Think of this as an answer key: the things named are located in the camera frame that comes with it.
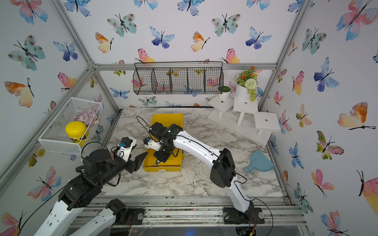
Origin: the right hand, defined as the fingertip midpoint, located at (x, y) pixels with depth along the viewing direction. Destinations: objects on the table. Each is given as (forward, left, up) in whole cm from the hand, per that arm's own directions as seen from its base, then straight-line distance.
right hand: (160, 157), depth 77 cm
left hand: (-2, +6, +13) cm, 14 cm away
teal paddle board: (+9, -59, -18) cm, 62 cm away
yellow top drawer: (-2, -6, -3) cm, 7 cm away
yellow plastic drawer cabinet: (+22, 0, +5) cm, 22 cm away
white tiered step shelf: (+37, -49, -8) cm, 61 cm away
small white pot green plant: (+46, -36, +6) cm, 59 cm away
